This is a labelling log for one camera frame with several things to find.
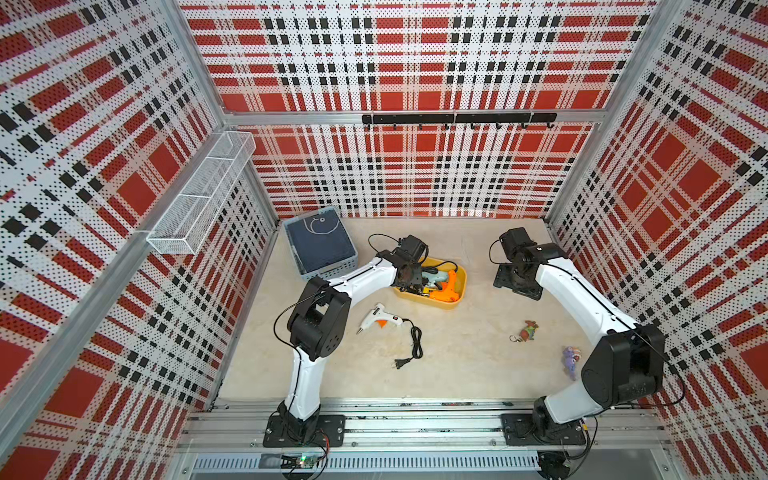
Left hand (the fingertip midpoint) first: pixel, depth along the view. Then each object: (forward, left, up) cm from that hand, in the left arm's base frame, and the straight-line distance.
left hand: (414, 275), depth 97 cm
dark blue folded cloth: (+15, +34, 0) cm, 37 cm away
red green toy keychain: (-18, -34, -6) cm, 39 cm away
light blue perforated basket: (+2, +28, 0) cm, 28 cm away
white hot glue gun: (-13, +11, -5) cm, 17 cm away
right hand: (-9, -30, +8) cm, 32 cm away
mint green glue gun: (+2, -10, -4) cm, 11 cm away
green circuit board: (-50, +28, -4) cm, 57 cm away
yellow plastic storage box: (+5, -11, -2) cm, 12 cm away
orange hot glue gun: (-5, -11, -3) cm, 13 cm away
